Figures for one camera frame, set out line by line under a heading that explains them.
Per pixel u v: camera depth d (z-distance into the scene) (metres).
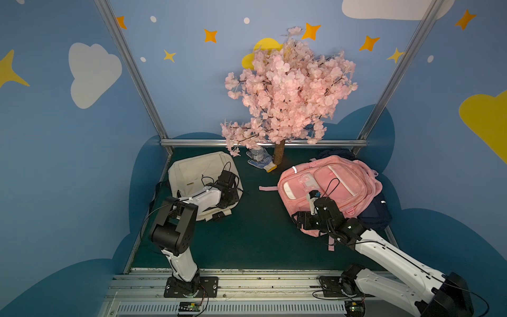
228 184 0.77
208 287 0.74
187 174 1.08
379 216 0.90
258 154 1.13
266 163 1.15
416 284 0.43
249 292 0.73
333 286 0.75
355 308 0.73
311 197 0.74
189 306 0.72
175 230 0.48
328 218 0.60
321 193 0.93
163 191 1.03
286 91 0.63
